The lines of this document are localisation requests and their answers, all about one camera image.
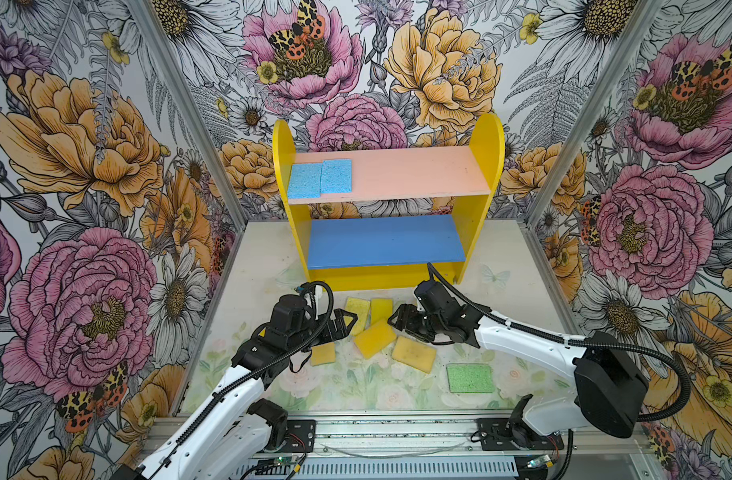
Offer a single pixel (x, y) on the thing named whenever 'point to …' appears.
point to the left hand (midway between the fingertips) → (344, 330)
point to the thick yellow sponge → (371, 340)
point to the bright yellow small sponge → (381, 309)
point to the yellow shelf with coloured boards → (408, 210)
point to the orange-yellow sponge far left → (322, 354)
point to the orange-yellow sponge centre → (415, 354)
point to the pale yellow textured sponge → (362, 309)
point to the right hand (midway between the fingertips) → (397, 334)
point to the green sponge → (470, 378)
